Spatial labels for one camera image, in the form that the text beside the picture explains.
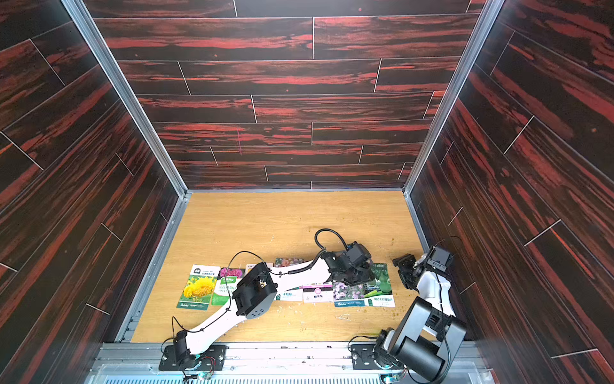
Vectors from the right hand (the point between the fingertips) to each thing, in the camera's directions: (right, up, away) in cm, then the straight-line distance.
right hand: (402, 266), depth 88 cm
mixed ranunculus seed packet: (-40, -10, -2) cm, 41 cm away
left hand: (-10, -5, -2) cm, 12 cm away
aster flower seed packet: (-31, -10, -2) cm, 32 cm away
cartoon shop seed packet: (-59, -1, +5) cm, 59 cm away
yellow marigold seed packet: (-77, -8, 0) cm, 77 cm away
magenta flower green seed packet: (-67, -7, +2) cm, 68 cm away
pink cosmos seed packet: (-21, -10, -2) cm, 23 cm away
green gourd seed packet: (-9, -9, -2) cm, 13 cm away
